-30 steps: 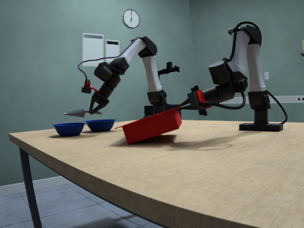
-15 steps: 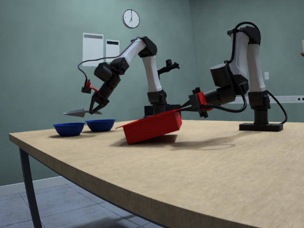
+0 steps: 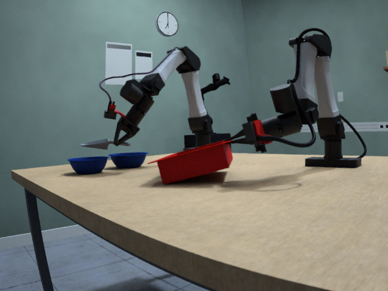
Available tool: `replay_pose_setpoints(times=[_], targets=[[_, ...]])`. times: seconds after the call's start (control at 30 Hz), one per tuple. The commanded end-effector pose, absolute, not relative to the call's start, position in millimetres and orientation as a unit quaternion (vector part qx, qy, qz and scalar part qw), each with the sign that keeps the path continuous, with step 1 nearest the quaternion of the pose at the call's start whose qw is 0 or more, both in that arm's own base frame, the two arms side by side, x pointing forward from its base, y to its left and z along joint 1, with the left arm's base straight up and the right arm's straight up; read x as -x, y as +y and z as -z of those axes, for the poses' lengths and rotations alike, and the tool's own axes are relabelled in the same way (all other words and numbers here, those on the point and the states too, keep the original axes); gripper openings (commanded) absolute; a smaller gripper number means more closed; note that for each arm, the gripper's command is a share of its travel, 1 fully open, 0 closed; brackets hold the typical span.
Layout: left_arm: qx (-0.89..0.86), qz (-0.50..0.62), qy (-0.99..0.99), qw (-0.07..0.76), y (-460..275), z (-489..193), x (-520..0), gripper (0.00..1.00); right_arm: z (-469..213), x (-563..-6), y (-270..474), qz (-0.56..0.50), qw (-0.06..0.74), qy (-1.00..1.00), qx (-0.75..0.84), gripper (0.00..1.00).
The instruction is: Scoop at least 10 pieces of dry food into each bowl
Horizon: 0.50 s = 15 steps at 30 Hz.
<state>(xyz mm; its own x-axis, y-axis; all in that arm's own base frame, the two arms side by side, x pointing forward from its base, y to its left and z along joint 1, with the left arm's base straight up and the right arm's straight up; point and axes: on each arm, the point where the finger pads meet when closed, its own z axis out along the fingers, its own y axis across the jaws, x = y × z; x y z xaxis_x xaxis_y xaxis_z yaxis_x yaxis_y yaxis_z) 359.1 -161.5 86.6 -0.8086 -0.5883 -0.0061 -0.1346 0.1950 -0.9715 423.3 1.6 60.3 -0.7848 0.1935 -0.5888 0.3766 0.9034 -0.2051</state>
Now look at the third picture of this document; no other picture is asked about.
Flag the red box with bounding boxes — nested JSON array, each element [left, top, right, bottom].
[[148, 140, 233, 185]]

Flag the blue bowl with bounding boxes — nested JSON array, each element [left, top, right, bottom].
[[68, 156, 109, 175], [109, 152, 148, 169]]

